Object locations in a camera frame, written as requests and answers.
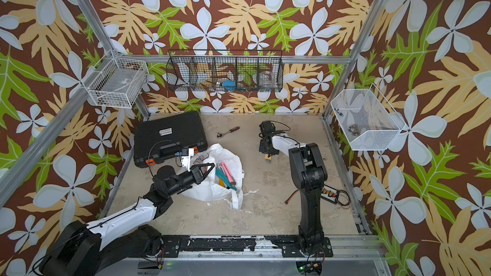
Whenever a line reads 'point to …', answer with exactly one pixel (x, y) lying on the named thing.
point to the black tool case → (160, 138)
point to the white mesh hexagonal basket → (366, 119)
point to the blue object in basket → (229, 85)
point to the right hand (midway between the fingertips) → (266, 148)
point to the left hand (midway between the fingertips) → (215, 163)
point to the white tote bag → (209, 190)
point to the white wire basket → (120, 83)
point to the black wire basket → (225, 71)
